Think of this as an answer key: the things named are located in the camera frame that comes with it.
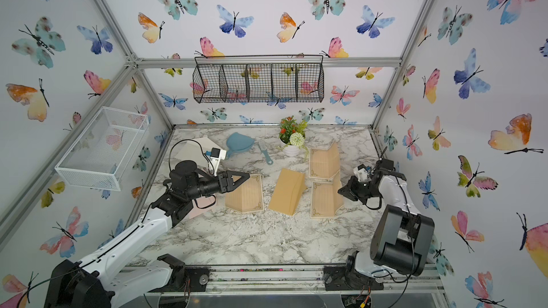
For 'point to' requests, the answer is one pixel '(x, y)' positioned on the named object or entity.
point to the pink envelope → (203, 204)
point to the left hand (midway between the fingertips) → (248, 176)
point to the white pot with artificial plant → (292, 135)
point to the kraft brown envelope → (287, 192)
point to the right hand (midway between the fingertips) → (343, 190)
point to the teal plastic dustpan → (236, 142)
